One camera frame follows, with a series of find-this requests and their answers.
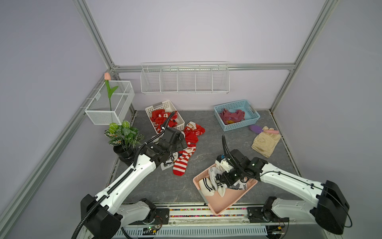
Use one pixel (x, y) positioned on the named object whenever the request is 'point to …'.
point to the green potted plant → (124, 138)
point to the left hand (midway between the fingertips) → (177, 143)
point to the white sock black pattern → (209, 185)
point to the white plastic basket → (168, 107)
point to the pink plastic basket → (218, 204)
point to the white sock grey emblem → (238, 184)
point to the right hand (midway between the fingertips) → (221, 179)
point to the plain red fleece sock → (192, 138)
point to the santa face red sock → (192, 126)
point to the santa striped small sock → (181, 163)
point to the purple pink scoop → (259, 130)
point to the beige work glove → (264, 142)
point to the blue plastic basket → (250, 114)
